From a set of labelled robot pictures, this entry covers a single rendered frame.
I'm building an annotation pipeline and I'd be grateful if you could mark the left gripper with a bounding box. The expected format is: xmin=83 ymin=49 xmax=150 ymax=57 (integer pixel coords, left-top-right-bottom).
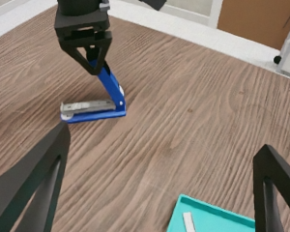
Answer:
xmin=53 ymin=0 xmax=112 ymax=75

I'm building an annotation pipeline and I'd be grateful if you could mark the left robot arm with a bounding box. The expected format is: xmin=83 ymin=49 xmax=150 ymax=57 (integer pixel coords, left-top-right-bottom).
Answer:
xmin=138 ymin=0 xmax=167 ymax=12

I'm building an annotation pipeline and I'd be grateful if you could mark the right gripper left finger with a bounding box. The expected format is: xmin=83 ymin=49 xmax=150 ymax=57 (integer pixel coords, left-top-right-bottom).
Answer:
xmin=0 ymin=121 xmax=71 ymax=232

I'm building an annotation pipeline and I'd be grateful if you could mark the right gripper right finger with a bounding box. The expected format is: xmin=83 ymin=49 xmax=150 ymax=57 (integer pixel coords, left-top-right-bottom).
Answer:
xmin=252 ymin=144 xmax=290 ymax=232

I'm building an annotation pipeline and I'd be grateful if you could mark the teal shallow tray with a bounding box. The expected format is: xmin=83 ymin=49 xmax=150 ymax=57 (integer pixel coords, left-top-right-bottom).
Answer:
xmin=167 ymin=194 xmax=255 ymax=232

